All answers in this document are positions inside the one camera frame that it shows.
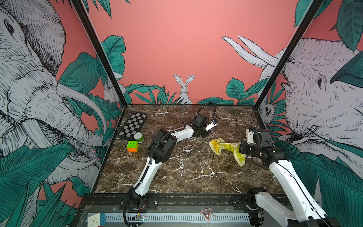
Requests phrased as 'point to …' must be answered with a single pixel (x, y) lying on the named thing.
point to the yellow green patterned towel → (218, 144)
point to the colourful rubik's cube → (133, 146)
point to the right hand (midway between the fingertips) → (240, 142)
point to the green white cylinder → (139, 137)
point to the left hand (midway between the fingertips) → (211, 127)
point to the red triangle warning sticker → (206, 213)
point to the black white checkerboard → (133, 125)
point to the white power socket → (97, 220)
